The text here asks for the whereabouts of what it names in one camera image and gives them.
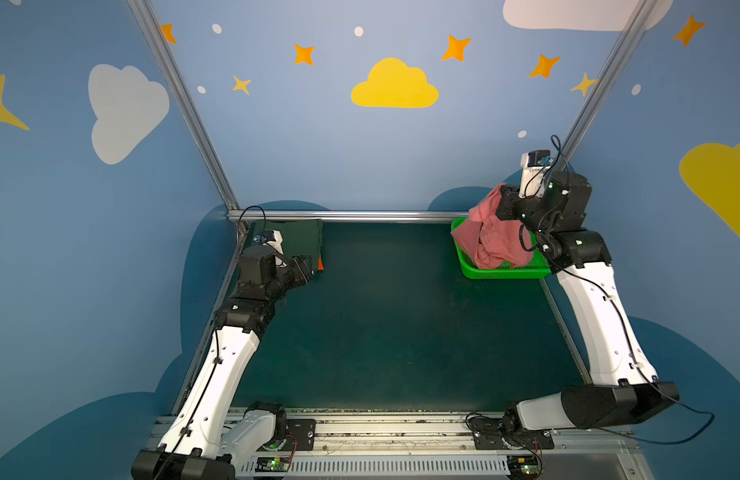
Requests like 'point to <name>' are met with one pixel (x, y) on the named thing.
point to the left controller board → (272, 464)
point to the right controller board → (525, 465)
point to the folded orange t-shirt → (320, 266)
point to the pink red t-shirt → (493, 242)
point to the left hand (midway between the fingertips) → (309, 258)
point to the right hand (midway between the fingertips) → (508, 183)
